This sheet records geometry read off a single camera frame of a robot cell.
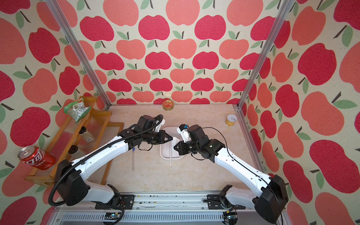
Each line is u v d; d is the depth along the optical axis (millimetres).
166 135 737
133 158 906
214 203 732
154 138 664
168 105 1184
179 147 651
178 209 748
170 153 748
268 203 374
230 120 1047
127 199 759
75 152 677
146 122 596
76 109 733
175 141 750
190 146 630
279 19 734
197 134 565
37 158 520
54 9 701
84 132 751
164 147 954
